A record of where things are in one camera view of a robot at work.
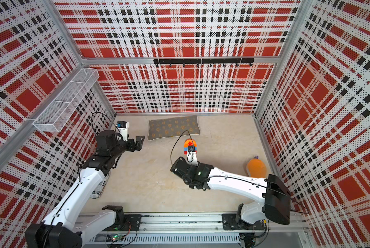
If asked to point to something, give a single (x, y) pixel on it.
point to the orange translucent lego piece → (189, 142)
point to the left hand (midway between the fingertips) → (138, 136)
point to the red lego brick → (185, 152)
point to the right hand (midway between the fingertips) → (192, 164)
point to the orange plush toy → (256, 168)
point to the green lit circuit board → (112, 238)
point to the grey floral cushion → (174, 126)
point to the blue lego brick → (186, 149)
